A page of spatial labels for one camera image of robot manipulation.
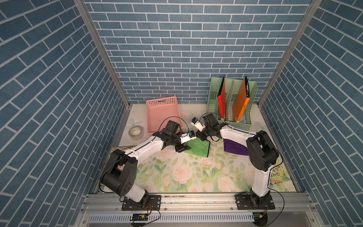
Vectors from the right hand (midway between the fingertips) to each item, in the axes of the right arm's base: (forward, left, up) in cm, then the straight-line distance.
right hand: (198, 132), depth 96 cm
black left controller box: (-49, +28, -8) cm, 57 cm away
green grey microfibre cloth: (-9, -1, -4) cm, 10 cm away
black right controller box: (-45, -34, -8) cm, 57 cm away
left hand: (-11, +4, +4) cm, 12 cm away
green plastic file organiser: (+34, -24, +16) cm, 44 cm away
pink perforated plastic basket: (+23, +32, -6) cm, 40 cm away
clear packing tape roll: (-1, +44, -4) cm, 45 cm away
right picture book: (-24, -50, -7) cm, 56 cm away
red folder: (+12, -13, +22) cm, 28 cm away
